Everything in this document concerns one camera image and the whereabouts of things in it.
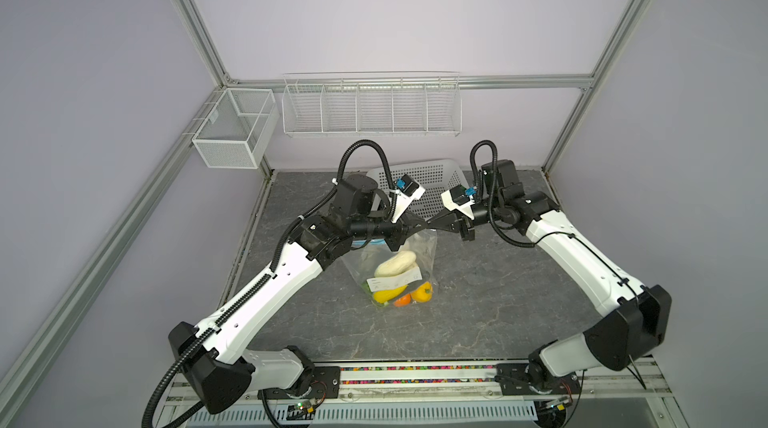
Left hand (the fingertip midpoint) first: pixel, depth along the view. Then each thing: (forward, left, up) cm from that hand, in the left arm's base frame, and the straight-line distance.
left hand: (422, 228), depth 65 cm
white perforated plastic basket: (+41, -11, -28) cm, 50 cm away
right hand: (+3, -1, -3) cm, 4 cm away
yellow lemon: (-5, -1, -26) cm, 26 cm away
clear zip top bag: (-5, +6, -15) cm, 17 cm away
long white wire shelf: (+51, +10, -2) cm, 52 cm away
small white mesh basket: (+52, +58, -12) cm, 79 cm away
